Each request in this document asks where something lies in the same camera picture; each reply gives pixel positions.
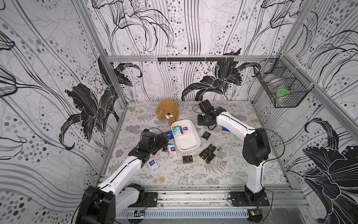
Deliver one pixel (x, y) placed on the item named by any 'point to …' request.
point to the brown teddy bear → (168, 109)
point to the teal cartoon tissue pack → (177, 130)
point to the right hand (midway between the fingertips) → (202, 120)
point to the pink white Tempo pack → (186, 129)
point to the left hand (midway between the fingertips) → (166, 142)
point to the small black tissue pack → (206, 136)
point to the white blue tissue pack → (152, 164)
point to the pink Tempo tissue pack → (171, 150)
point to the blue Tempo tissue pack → (170, 134)
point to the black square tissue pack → (187, 159)
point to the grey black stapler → (209, 160)
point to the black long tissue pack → (209, 150)
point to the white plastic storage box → (187, 142)
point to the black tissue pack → (165, 148)
